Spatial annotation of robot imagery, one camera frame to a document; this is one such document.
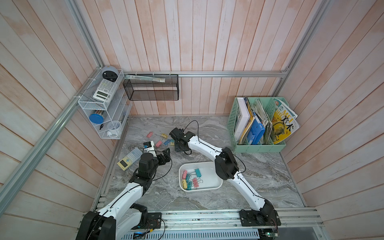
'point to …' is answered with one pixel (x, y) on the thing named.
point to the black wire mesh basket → (145, 90)
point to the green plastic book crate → (270, 105)
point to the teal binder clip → (189, 185)
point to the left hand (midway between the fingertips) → (163, 151)
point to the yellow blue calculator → (131, 157)
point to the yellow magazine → (284, 122)
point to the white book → (242, 118)
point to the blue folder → (257, 130)
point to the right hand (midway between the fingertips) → (179, 147)
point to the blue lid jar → (97, 117)
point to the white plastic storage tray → (196, 176)
